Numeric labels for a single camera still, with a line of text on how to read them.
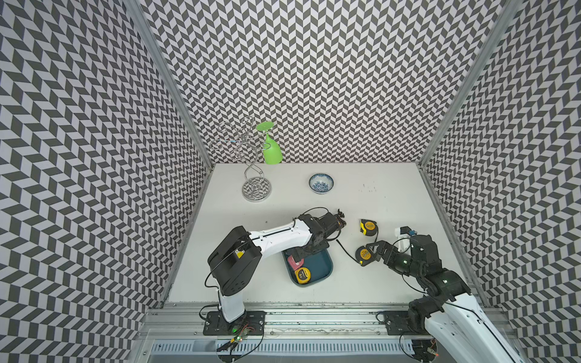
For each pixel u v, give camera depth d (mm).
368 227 933
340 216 983
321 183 1087
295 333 718
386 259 667
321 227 630
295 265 825
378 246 702
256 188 1070
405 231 718
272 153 943
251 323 711
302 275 805
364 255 843
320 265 841
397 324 725
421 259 576
